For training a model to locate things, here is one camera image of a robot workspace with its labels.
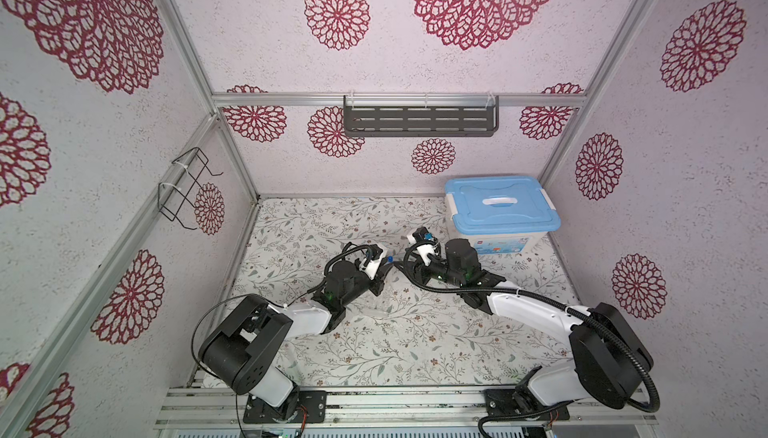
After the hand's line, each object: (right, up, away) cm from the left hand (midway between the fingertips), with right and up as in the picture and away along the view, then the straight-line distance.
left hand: (389, 264), depth 87 cm
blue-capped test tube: (0, +3, -11) cm, 12 cm away
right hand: (+3, +4, -6) cm, 8 cm away
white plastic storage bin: (+34, +5, +10) cm, 35 cm away
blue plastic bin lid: (+36, +18, +9) cm, 41 cm away
